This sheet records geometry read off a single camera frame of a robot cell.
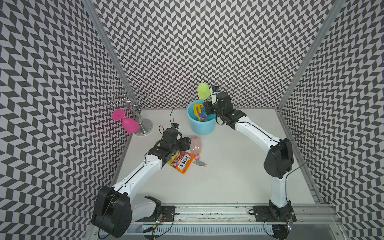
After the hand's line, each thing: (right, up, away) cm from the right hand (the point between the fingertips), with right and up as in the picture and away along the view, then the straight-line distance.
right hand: (206, 104), depth 86 cm
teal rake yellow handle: (0, -7, +16) cm, 17 cm away
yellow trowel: (-8, -1, +13) cm, 15 cm away
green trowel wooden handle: (-2, +7, -2) cm, 8 cm away
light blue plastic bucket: (-3, -12, +9) cm, 15 cm away
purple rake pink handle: (-3, -6, +16) cm, 17 cm away
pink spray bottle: (-6, -27, +4) cm, 28 cm away
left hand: (-12, -22, -3) cm, 25 cm away
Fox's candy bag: (-15, -34, +3) cm, 37 cm away
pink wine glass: (-48, -13, +6) cm, 50 cm away
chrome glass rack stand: (-57, +9, +30) cm, 65 cm away
